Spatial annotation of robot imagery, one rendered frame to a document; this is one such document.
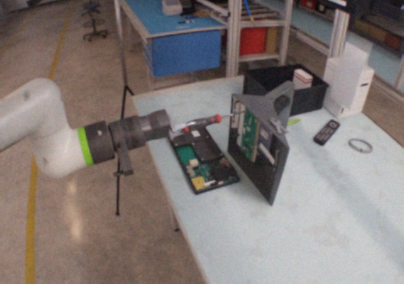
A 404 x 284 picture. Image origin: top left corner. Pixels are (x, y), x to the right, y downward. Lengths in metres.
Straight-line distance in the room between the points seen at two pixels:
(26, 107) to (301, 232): 0.69
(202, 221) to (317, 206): 0.32
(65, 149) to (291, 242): 0.57
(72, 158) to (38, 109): 0.13
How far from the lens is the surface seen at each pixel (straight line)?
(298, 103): 1.08
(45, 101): 0.57
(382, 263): 0.79
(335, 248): 0.74
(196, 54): 2.32
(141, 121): 0.64
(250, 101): 0.74
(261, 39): 2.60
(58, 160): 0.62
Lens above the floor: 1.60
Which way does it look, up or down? 38 degrees down
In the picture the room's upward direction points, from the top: 1 degrees clockwise
